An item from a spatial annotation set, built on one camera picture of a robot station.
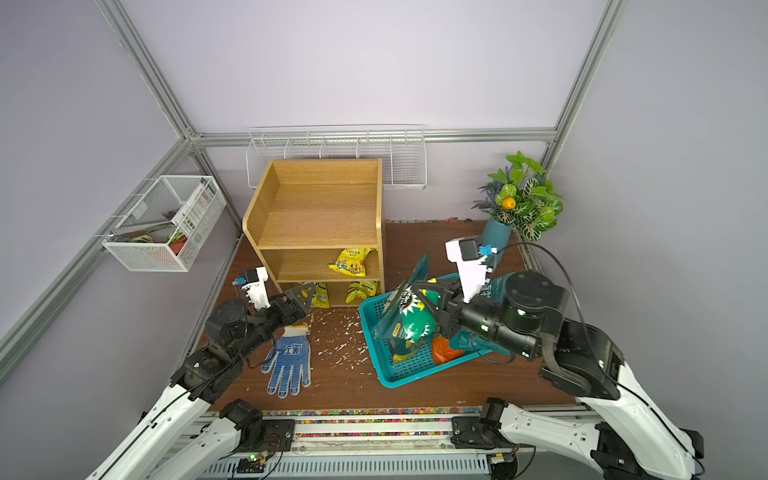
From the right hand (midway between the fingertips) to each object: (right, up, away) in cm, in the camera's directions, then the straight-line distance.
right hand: (414, 286), depth 49 cm
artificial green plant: (+31, +21, +31) cm, 49 cm away
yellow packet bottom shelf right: (-15, -7, +46) cm, 49 cm away
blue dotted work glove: (-34, -26, +35) cm, 55 cm away
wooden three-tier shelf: (-24, +13, +28) cm, 39 cm away
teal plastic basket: (-3, -29, +35) cm, 45 cm away
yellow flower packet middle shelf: (-16, +3, +35) cm, 38 cm away
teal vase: (+28, +11, +43) cm, 52 cm away
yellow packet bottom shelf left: (-27, -9, +45) cm, 54 cm away
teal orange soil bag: (+13, -16, +23) cm, 31 cm away
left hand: (-25, -4, +21) cm, 33 cm away
